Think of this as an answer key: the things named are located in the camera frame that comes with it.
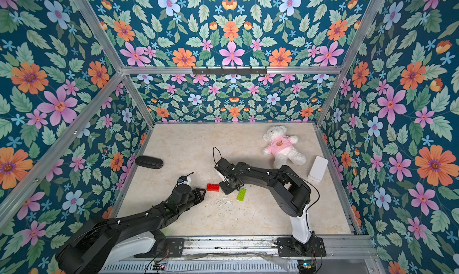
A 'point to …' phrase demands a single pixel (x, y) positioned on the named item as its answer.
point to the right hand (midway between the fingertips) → (227, 187)
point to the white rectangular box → (318, 169)
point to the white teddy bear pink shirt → (281, 146)
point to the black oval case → (147, 161)
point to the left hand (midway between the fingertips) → (207, 191)
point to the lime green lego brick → (241, 194)
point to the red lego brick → (213, 187)
